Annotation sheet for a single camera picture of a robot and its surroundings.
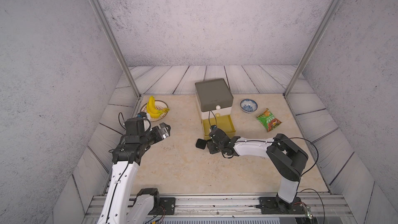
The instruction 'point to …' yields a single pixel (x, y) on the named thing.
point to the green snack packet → (268, 120)
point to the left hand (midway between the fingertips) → (165, 129)
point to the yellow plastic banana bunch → (151, 109)
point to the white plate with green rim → (159, 104)
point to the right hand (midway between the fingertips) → (211, 145)
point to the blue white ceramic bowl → (249, 106)
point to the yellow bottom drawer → (224, 123)
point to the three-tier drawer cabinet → (214, 99)
